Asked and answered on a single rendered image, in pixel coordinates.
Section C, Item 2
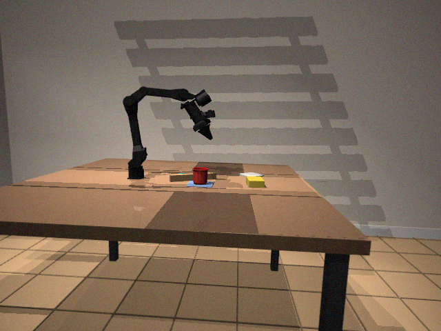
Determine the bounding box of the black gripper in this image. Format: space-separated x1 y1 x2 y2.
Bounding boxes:
190 109 213 140

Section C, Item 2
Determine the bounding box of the yellow flat block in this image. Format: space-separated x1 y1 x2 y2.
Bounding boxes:
246 176 265 188

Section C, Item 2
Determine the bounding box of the tan flat bar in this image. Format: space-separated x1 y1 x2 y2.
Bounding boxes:
170 172 216 182

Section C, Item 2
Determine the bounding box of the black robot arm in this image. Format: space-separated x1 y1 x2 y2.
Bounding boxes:
123 86 216 179

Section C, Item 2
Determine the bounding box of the white square block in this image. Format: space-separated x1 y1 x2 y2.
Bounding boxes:
238 172 264 177

